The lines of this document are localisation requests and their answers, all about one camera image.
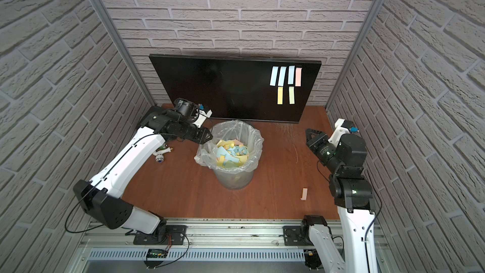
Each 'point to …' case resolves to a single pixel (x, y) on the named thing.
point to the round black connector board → (312, 258)
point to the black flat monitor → (246, 88)
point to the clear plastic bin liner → (232, 129)
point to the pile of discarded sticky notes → (231, 153)
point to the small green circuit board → (157, 253)
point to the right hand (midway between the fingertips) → (308, 129)
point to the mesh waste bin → (235, 182)
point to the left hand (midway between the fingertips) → (204, 130)
